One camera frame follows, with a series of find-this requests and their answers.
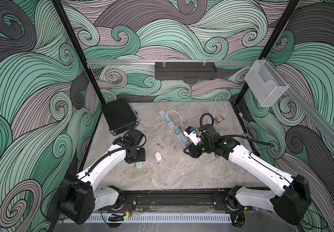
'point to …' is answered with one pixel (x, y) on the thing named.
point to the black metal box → (119, 116)
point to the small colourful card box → (219, 119)
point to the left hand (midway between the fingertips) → (141, 157)
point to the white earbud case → (158, 156)
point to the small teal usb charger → (167, 119)
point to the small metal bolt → (205, 111)
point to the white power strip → (170, 125)
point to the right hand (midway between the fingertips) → (185, 149)
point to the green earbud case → (139, 165)
